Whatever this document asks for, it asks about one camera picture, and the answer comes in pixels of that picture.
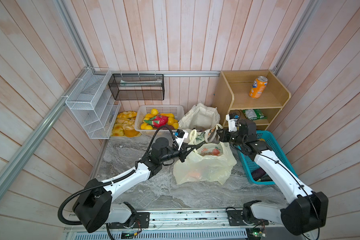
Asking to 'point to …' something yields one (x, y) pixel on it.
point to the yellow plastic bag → (209, 162)
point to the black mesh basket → (137, 86)
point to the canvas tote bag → (201, 123)
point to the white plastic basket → (177, 110)
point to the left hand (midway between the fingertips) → (195, 149)
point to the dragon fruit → (158, 121)
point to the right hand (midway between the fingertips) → (216, 130)
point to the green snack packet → (254, 114)
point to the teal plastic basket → (249, 163)
